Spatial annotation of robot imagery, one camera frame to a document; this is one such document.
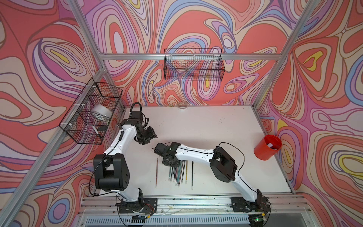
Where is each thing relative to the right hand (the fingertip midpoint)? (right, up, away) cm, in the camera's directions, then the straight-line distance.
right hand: (169, 167), depth 88 cm
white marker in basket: (-38, +24, -14) cm, 47 cm away
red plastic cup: (+56, +13, -7) cm, 58 cm away
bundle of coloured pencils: (+4, -3, -4) cm, 6 cm away
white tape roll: (-35, +35, -13) cm, 51 cm away
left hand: (-9, +19, -1) cm, 21 cm away
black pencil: (+14, -3, -4) cm, 15 cm away
